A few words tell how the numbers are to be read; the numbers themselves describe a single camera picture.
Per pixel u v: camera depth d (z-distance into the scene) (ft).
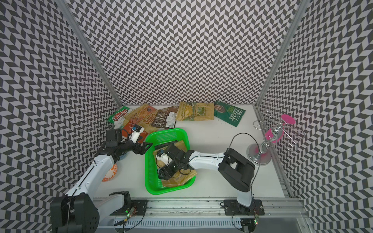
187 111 3.66
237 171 1.50
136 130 2.35
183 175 2.47
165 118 3.54
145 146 2.43
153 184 2.66
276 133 2.32
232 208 2.42
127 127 3.43
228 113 3.68
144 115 3.61
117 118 3.51
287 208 2.48
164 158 2.45
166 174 2.32
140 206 2.37
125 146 2.27
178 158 2.14
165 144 3.00
